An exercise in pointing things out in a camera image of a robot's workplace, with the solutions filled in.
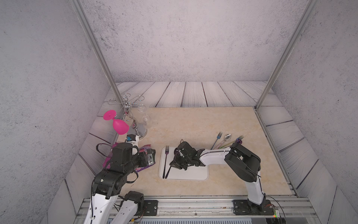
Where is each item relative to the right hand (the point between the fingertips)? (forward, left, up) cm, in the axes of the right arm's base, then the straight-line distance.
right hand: (169, 165), depth 86 cm
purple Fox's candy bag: (+11, +18, 0) cm, 22 cm away
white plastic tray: (-3, -14, -3) cm, 14 cm away
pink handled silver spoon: (+21, -39, -2) cm, 45 cm away
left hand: (-2, +7, +21) cm, 23 cm away
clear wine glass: (+24, +15, +14) cm, 31 cm away
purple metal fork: (+9, +3, -2) cm, 10 cm away
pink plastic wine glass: (+18, +30, +15) cm, 38 cm away
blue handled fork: (+22, -33, -3) cm, 40 cm away
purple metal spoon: (-3, +1, -3) cm, 4 cm away
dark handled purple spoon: (+18, -46, -1) cm, 50 cm away
